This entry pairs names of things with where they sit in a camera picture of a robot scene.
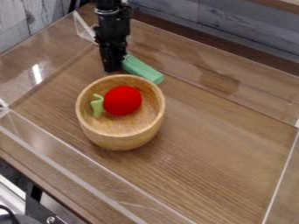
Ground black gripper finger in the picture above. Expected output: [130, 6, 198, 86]
[110, 46, 127, 72]
[99, 45, 111, 73]

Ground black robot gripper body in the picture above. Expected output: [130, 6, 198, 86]
[92, 3, 134, 49]

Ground green foam block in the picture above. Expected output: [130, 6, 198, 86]
[122, 54, 164, 85]

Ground light wooden bowl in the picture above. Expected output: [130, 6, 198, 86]
[75, 74, 166, 151]

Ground red plush strawberry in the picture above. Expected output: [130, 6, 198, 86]
[90, 86, 143, 117]

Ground clear acrylic tray walls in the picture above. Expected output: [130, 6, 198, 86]
[0, 16, 299, 224]

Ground clear acrylic corner bracket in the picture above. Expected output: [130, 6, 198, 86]
[72, 11, 96, 43]

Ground black metal table frame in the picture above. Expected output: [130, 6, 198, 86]
[24, 185, 68, 224]

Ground black cable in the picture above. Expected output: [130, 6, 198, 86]
[0, 204, 21, 224]

